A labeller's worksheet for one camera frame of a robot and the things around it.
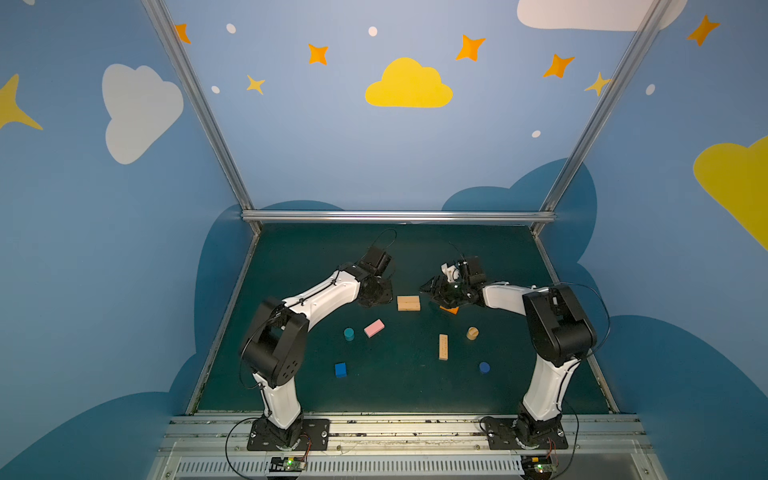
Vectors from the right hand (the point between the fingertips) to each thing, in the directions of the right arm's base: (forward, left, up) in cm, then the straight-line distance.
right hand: (425, 290), depth 97 cm
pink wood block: (-12, +16, -4) cm, 21 cm away
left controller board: (-49, +34, -4) cm, 60 cm away
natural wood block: (-2, +6, -3) cm, 7 cm away
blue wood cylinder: (-23, -17, -5) cm, 29 cm away
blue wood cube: (-26, +24, -3) cm, 36 cm away
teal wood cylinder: (-16, +24, -3) cm, 28 cm away
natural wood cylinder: (-13, -14, -3) cm, 20 cm away
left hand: (-6, +11, +4) cm, 13 cm away
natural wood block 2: (-18, -5, -4) cm, 19 cm away
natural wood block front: (-3, +5, -5) cm, 8 cm away
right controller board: (-45, -27, -6) cm, 53 cm away
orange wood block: (-5, -9, -5) cm, 12 cm away
